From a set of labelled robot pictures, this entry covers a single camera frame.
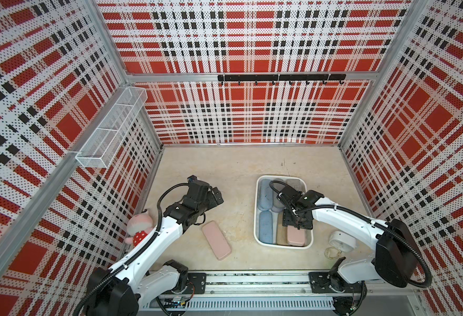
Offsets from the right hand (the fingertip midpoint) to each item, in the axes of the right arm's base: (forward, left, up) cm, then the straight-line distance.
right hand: (296, 222), depth 82 cm
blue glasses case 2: (0, +13, -5) cm, 13 cm away
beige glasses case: (-2, +6, -4) cm, 7 cm away
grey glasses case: (+10, +8, +14) cm, 19 cm away
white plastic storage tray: (-7, -2, +6) cm, 9 cm away
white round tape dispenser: (-8, -18, -1) cm, 19 cm away
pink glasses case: (-7, +2, +3) cm, 8 cm away
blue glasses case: (+14, +12, 0) cm, 18 cm away
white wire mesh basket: (+34, +92, +13) cm, 99 cm away
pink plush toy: (-2, +67, +1) cm, 67 cm away
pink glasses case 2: (-7, +33, -5) cm, 34 cm away
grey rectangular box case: (+20, -4, -1) cm, 20 cm away
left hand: (+9, +34, +7) cm, 36 cm away
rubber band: (-11, -17, -6) cm, 21 cm away
